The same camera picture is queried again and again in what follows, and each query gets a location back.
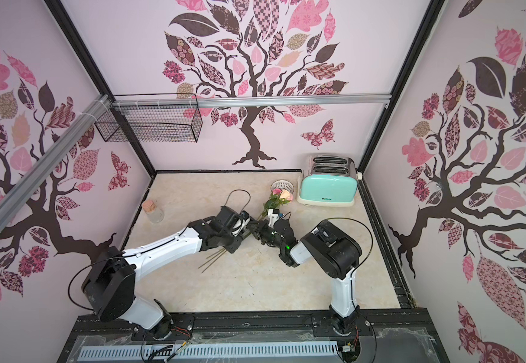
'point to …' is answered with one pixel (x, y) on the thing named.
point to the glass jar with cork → (155, 215)
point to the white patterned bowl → (283, 184)
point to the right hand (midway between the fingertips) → (244, 222)
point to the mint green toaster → (328, 180)
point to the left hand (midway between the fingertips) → (235, 242)
